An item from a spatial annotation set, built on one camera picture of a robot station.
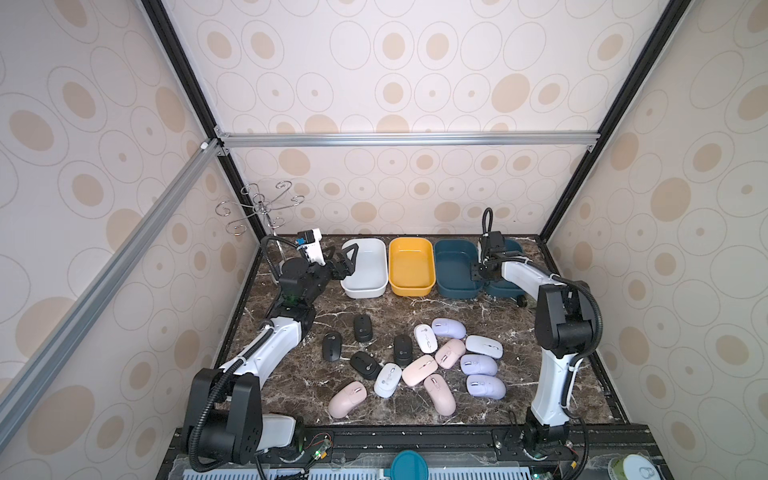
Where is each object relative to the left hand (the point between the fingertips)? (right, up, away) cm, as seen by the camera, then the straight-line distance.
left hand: (357, 245), depth 78 cm
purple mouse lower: (+35, -38, +2) cm, 51 cm away
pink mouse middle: (+17, -35, +7) cm, 40 cm away
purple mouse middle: (+32, -33, +6) cm, 46 cm away
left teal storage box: (+32, -4, +33) cm, 47 cm away
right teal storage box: (+44, -13, +19) cm, 50 cm away
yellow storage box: (+16, -6, +29) cm, 34 cm away
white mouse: (+19, -27, +12) cm, 35 cm away
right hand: (+44, -7, +25) cm, 51 cm away
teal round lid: (+12, -49, -13) cm, 52 cm away
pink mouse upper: (+26, -31, +8) cm, 41 cm away
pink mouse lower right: (+22, -40, +2) cm, 45 cm away
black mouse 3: (+12, -30, +10) cm, 34 cm away
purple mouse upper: (+26, -24, +14) cm, 39 cm away
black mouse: (0, -25, +14) cm, 29 cm away
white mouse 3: (+8, -37, +4) cm, 38 cm away
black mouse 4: (+1, -34, +7) cm, 35 cm away
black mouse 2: (-9, -30, +12) cm, 33 cm away
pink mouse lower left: (-3, -40, +1) cm, 41 cm away
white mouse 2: (+36, -30, +11) cm, 48 cm away
